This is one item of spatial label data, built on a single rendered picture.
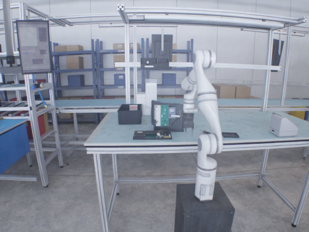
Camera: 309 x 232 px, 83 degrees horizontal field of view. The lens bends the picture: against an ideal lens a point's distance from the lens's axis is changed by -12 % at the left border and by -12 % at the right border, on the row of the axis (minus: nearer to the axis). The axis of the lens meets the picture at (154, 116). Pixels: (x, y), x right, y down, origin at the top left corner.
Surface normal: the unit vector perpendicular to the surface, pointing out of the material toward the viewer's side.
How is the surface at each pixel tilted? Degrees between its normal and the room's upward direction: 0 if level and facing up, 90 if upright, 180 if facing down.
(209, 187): 90
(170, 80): 90
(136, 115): 90
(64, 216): 0
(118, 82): 90
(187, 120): 99
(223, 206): 0
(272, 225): 0
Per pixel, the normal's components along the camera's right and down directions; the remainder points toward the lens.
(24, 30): 0.45, 0.40
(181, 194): 0.00, -0.97
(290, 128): 0.07, 0.25
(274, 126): -1.00, 0.02
